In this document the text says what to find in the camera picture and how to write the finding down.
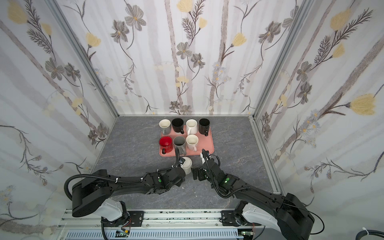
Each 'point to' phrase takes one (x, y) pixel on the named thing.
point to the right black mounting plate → (228, 218)
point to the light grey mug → (164, 125)
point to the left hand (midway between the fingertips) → (179, 169)
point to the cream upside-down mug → (187, 165)
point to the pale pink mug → (192, 142)
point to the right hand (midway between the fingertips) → (195, 163)
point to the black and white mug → (177, 124)
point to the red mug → (166, 144)
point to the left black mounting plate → (136, 217)
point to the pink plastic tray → (204, 143)
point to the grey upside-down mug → (179, 142)
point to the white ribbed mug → (191, 126)
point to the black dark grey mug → (204, 126)
